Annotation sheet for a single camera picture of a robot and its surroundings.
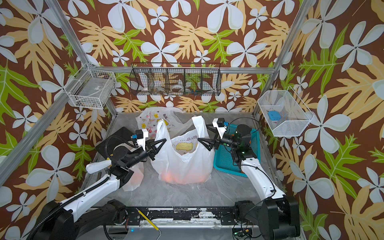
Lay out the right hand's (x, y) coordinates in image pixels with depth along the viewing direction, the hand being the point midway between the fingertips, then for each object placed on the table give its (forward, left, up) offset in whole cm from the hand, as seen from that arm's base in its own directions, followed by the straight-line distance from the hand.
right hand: (203, 133), depth 71 cm
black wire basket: (+43, +16, +2) cm, 46 cm away
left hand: (-4, +18, +1) cm, 18 cm away
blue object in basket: (+15, -42, -4) cm, 44 cm away
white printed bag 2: (+32, +17, -26) cm, 45 cm away
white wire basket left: (+29, +65, +6) cm, 72 cm away
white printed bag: (-12, +9, -5) cm, 16 cm away
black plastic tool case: (+17, +53, -25) cm, 61 cm away
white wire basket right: (+16, -49, -3) cm, 51 cm away
